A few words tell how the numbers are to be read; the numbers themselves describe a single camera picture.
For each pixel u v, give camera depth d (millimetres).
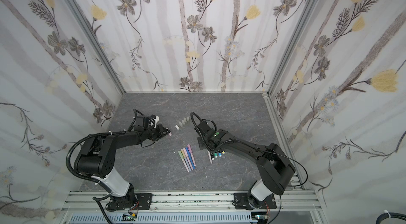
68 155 447
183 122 1029
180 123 1016
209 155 888
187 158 880
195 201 755
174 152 906
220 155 882
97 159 476
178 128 1007
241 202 734
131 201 672
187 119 1051
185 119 1043
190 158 880
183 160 864
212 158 880
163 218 702
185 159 874
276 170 435
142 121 766
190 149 906
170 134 936
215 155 882
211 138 632
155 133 842
